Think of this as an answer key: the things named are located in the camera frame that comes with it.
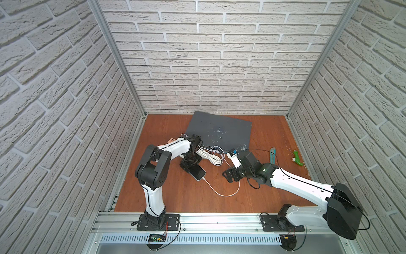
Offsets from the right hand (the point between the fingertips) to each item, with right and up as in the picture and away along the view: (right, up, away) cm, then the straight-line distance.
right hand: (226, 172), depth 81 cm
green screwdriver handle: (+45, +4, +14) cm, 47 cm away
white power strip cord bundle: (-5, +7, +16) cm, 18 cm away
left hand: (-17, +3, +12) cm, 22 cm away
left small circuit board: (-33, -27, -10) cm, 44 cm away
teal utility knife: (+31, +6, +16) cm, 35 cm away
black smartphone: (-17, -3, +11) cm, 20 cm away
